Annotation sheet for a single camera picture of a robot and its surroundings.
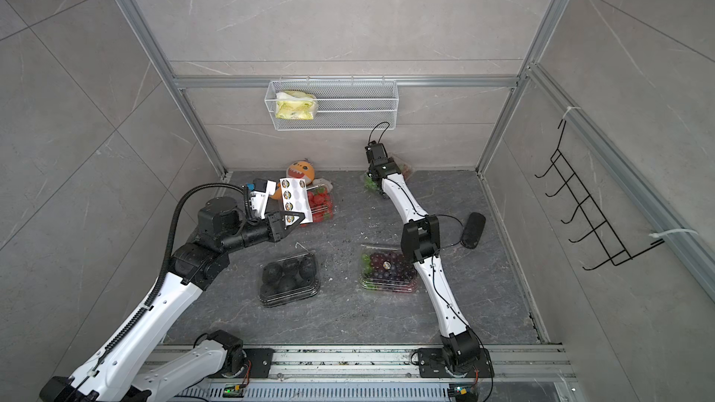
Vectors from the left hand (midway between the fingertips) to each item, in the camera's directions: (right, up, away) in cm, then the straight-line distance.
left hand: (305, 214), depth 66 cm
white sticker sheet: (-3, +4, +1) cm, 5 cm away
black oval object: (+54, -8, +33) cm, 64 cm away
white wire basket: (+7, +37, +34) cm, 51 cm away
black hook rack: (+69, +2, +2) cm, 69 cm away
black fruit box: (-9, -22, +18) cm, 29 cm away
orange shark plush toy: (-12, +15, +44) cm, 48 cm away
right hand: (+25, +16, +43) cm, 52 cm away
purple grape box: (+21, -18, +17) cm, 33 cm away
